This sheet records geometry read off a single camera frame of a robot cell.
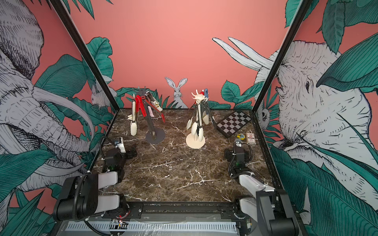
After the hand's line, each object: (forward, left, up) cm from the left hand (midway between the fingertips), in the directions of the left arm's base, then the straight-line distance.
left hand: (128, 142), depth 90 cm
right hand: (-5, -67, -1) cm, 68 cm away
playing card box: (+4, -82, -7) cm, 82 cm away
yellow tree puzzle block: (+7, -76, -8) cm, 77 cm away
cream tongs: (+4, -8, +19) cm, 21 cm away
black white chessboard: (+16, -71, -6) cm, 73 cm away
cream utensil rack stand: (+5, -43, -8) cm, 44 cm away
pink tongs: (+9, -17, +17) cm, 26 cm away
